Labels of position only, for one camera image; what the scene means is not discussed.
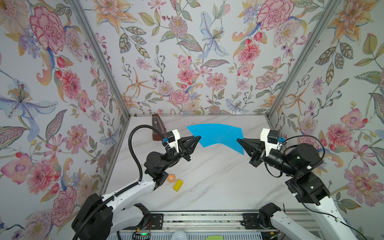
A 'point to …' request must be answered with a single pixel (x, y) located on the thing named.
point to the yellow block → (178, 185)
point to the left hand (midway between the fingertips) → (200, 140)
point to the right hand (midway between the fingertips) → (237, 137)
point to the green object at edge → (215, 237)
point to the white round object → (179, 235)
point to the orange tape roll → (171, 178)
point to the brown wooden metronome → (157, 124)
